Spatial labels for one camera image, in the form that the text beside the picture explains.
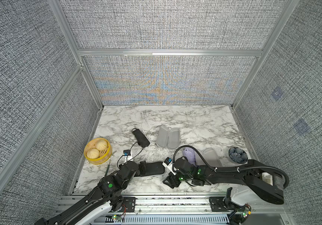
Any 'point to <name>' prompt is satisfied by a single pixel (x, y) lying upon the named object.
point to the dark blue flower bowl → (238, 155)
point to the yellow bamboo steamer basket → (104, 155)
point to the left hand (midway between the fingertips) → (141, 162)
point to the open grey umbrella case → (169, 138)
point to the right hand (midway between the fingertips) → (165, 175)
